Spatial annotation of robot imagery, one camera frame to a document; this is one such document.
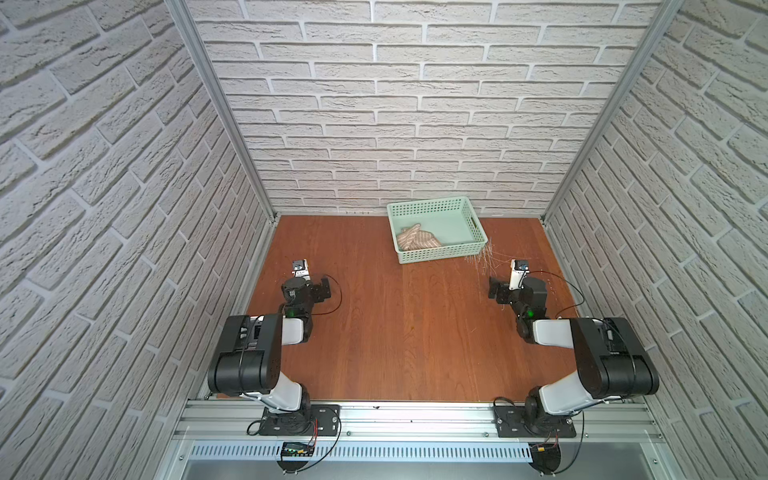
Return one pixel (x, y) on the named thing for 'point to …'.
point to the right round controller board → (545, 457)
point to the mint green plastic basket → (452, 221)
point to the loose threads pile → (488, 260)
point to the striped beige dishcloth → (413, 237)
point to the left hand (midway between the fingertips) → (305, 272)
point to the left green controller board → (296, 449)
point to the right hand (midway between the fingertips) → (498, 275)
